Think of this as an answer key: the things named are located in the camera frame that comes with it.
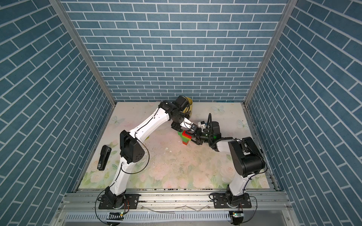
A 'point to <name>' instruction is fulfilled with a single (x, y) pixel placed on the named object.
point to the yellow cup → (190, 108)
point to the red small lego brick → (185, 143)
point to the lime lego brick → (185, 139)
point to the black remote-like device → (105, 153)
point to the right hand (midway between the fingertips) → (188, 136)
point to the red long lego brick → (185, 134)
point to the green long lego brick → (180, 134)
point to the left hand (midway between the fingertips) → (187, 123)
